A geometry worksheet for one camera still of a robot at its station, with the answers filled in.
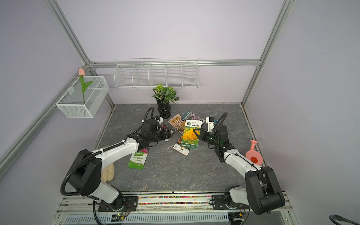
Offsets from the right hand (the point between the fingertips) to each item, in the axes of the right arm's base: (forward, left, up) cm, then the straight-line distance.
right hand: (192, 129), depth 83 cm
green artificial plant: (+25, +17, +6) cm, 31 cm away
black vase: (+25, +20, -9) cm, 33 cm away
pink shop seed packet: (+19, +10, -18) cm, 28 cm away
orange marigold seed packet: (-5, +6, -18) cm, 20 cm away
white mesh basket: (+5, +64, +17) cm, 67 cm away
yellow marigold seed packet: (-6, +1, -3) cm, 6 cm away
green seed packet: (-11, +35, -18) cm, 41 cm away
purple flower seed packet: (+25, 0, -18) cm, 31 cm away
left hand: (0, +13, -4) cm, 13 cm away
